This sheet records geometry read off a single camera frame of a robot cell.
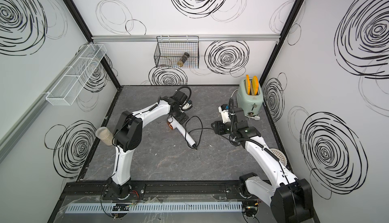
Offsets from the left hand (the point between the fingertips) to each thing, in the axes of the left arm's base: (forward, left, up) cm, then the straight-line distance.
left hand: (179, 115), depth 98 cm
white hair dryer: (-8, +3, +2) cm, 9 cm away
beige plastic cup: (-18, +40, +4) cm, 44 cm away
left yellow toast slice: (+12, -42, +19) cm, 48 cm away
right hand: (-13, -23, +12) cm, 29 cm away
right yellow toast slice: (+13, -47, +18) cm, 52 cm away
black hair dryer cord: (-7, -15, -3) cm, 17 cm away
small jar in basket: (+22, -2, +28) cm, 36 cm away
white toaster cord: (+24, -39, -2) cm, 46 cm away
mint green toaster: (+8, -45, +12) cm, 47 cm away
